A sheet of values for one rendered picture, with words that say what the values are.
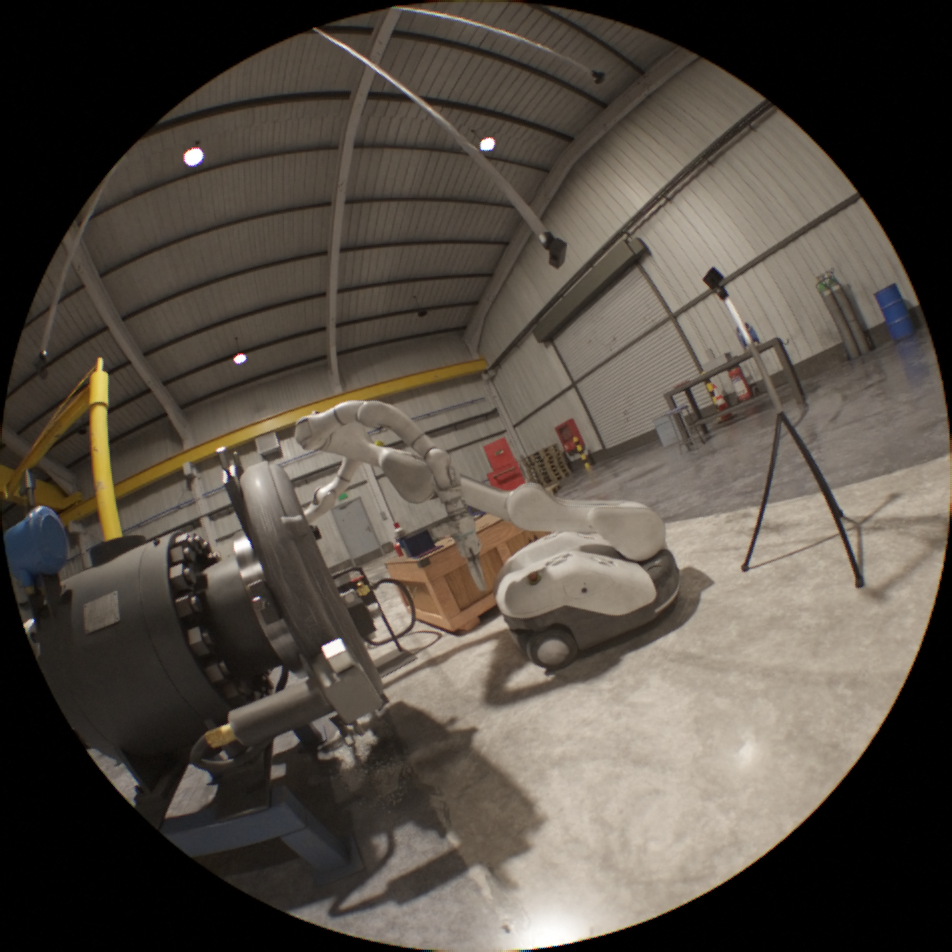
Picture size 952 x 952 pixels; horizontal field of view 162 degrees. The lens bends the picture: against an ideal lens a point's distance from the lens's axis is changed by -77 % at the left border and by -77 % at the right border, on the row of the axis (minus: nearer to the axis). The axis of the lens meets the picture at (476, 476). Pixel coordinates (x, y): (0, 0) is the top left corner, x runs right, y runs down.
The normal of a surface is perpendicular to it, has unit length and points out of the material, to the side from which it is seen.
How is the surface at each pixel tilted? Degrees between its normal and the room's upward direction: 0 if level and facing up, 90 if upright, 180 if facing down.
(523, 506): 90
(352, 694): 113
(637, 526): 90
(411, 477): 90
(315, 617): 96
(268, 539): 69
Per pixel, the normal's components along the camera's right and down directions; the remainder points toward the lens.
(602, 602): -0.18, 0.03
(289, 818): 0.47, -0.25
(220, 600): 0.22, -0.58
